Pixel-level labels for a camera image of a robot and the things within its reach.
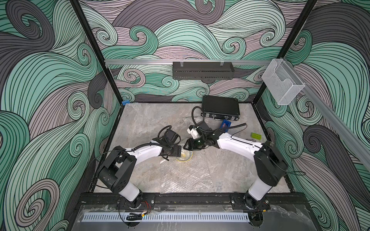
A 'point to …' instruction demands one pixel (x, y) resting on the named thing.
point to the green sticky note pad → (256, 136)
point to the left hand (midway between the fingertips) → (175, 150)
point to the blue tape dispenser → (225, 123)
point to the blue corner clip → (125, 102)
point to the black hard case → (221, 108)
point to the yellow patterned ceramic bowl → (186, 155)
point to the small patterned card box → (251, 139)
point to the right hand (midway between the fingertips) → (184, 149)
